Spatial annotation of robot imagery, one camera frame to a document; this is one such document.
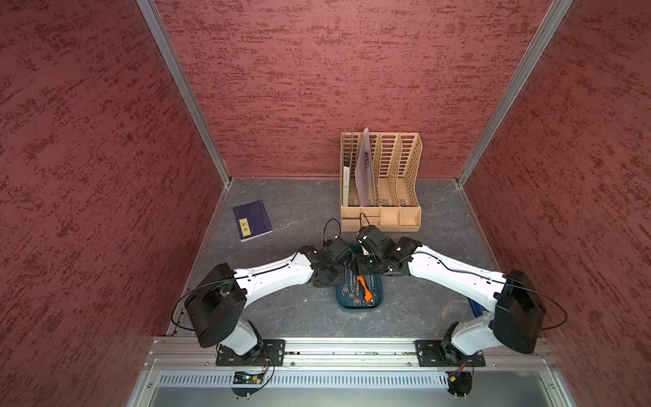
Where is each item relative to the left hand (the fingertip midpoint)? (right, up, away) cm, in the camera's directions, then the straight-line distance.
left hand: (336, 284), depth 83 cm
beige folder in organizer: (+4, +34, +7) cm, 35 cm away
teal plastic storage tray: (+2, -6, +1) cm, 6 cm away
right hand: (+7, +5, -1) cm, 9 cm away
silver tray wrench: (+7, -6, +2) cm, 10 cm away
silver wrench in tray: (+3, -3, +3) cm, 6 cm away
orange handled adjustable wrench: (+11, -4, +2) cm, 12 cm away
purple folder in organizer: (+12, +39, +19) cm, 45 cm away
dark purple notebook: (-36, +20, +23) cm, 47 cm away
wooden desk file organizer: (+18, +39, +20) cm, 48 cm away
